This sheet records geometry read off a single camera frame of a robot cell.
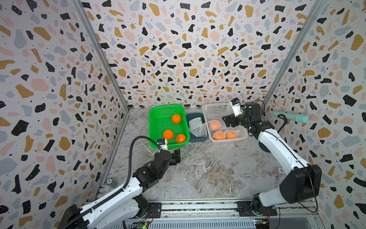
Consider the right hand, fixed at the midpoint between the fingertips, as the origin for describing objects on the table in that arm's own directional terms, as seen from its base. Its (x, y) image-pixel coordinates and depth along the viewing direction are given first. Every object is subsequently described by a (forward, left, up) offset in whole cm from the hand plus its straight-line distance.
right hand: (232, 114), depth 83 cm
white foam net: (+7, +22, -16) cm, 28 cm away
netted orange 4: (-1, +5, -20) cm, 20 cm away
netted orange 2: (-5, +31, -18) cm, 36 cm away
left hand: (-19, +31, -9) cm, 37 cm away
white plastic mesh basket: (+25, +5, -23) cm, 34 cm away
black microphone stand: (-4, -30, -2) cm, 31 cm away
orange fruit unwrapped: (+15, +36, -20) cm, 44 cm away
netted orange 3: (+8, +8, -20) cm, 22 cm away
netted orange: (0, +40, -21) cm, 45 cm away
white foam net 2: (+2, +18, -20) cm, 27 cm away
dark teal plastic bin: (-1, +23, -23) cm, 33 cm away
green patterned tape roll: (-34, +66, -18) cm, 77 cm away
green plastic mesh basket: (+15, +42, -25) cm, 51 cm away
